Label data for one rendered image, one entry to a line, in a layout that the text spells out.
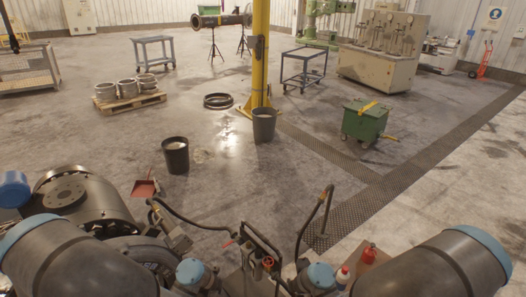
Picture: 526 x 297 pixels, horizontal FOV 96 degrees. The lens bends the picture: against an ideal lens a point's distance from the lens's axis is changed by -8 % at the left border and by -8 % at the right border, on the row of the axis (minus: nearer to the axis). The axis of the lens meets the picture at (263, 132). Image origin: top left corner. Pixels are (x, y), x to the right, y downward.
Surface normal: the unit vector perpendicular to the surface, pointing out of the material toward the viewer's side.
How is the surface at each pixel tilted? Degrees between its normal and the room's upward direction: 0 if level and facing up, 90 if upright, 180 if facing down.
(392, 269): 41
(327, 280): 19
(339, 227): 0
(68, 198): 0
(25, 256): 35
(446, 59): 90
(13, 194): 90
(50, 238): 7
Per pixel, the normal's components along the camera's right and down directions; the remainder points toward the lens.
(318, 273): 0.16, -0.69
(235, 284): 0.03, -0.88
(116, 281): 0.71, -0.49
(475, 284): 0.31, -0.30
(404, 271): -0.58, -0.75
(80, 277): 0.43, -0.57
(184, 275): -0.11, -0.69
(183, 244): 0.68, 0.36
